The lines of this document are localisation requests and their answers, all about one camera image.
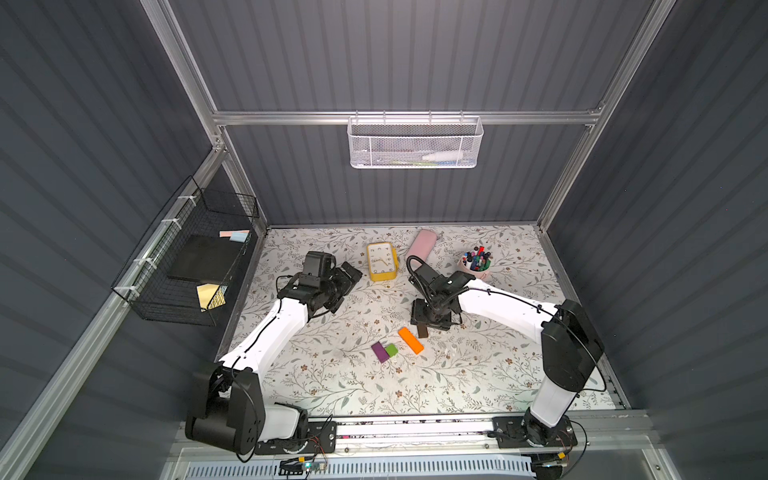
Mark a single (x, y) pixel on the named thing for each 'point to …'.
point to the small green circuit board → (298, 467)
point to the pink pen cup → (477, 263)
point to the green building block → (391, 350)
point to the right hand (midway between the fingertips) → (418, 325)
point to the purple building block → (380, 352)
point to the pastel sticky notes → (236, 235)
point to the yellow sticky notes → (211, 296)
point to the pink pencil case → (423, 243)
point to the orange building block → (411, 340)
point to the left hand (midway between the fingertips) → (360, 283)
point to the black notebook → (202, 259)
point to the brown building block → (422, 330)
